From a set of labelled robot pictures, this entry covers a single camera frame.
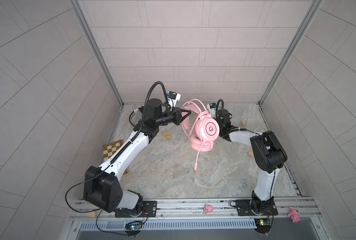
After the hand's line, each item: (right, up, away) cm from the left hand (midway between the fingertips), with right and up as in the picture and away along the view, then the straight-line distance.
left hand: (193, 111), depth 69 cm
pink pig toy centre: (+7, -46, +1) cm, 47 cm away
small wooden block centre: (-14, -16, +27) cm, 35 cm away
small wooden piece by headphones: (+37, -7, +33) cm, 50 cm away
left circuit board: (-26, -51, -5) cm, 57 cm away
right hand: (+5, -3, +25) cm, 25 cm away
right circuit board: (+33, -52, -1) cm, 62 cm away
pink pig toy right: (+47, -48, -1) cm, 67 cm away
